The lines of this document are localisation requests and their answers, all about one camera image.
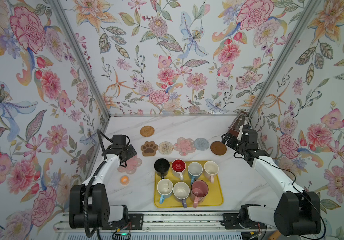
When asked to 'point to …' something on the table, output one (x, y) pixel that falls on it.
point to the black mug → (161, 166)
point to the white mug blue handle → (195, 170)
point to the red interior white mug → (178, 166)
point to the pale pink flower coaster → (132, 163)
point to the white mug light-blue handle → (164, 187)
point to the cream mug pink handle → (211, 168)
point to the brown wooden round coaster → (218, 148)
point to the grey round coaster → (201, 144)
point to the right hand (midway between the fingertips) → (227, 137)
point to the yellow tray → (214, 198)
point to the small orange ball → (124, 180)
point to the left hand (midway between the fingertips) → (129, 153)
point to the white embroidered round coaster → (165, 148)
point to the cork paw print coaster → (149, 148)
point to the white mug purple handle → (181, 191)
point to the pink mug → (199, 189)
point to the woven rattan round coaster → (147, 131)
